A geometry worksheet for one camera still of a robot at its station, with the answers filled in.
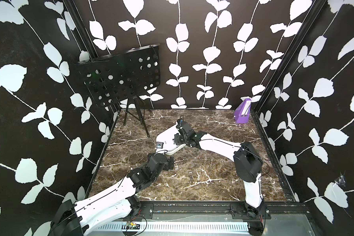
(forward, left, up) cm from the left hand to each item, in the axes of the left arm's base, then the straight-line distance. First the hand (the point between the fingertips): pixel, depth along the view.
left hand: (167, 153), depth 80 cm
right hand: (+14, -4, -3) cm, 15 cm away
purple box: (+34, -55, -6) cm, 65 cm away
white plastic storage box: (+17, +1, -11) cm, 20 cm away
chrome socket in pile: (-9, -14, -14) cm, 22 cm away
